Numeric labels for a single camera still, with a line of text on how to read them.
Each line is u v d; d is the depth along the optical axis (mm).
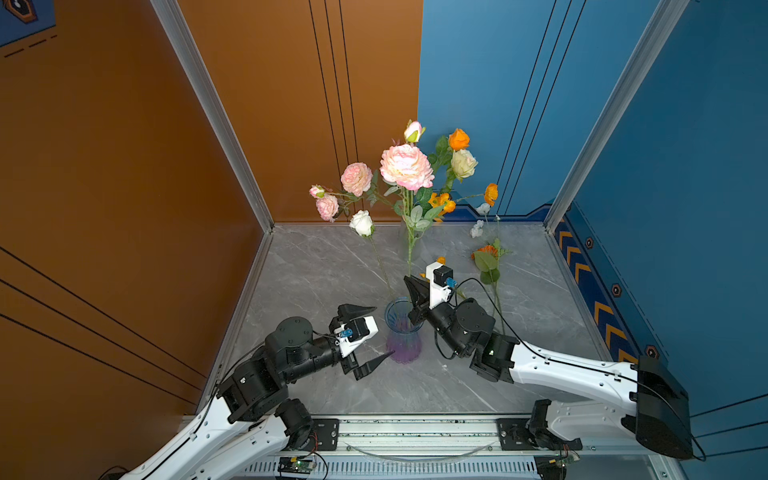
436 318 600
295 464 709
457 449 726
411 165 450
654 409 394
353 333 474
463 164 739
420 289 613
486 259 1050
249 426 466
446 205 766
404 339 808
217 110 866
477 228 1155
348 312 570
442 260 1054
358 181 682
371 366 558
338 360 525
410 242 591
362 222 646
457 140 870
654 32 725
